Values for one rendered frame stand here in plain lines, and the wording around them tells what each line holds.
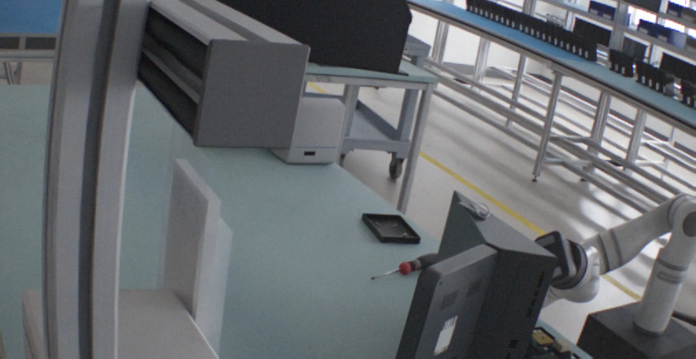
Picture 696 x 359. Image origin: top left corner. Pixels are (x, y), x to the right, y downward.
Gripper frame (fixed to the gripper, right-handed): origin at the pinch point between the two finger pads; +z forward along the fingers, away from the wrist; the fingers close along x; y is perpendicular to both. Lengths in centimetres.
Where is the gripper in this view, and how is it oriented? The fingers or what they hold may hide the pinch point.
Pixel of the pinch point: (525, 258)
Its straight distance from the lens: 112.3
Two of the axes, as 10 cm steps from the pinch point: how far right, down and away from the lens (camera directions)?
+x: 2.1, 9.1, -3.6
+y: 8.6, -3.5, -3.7
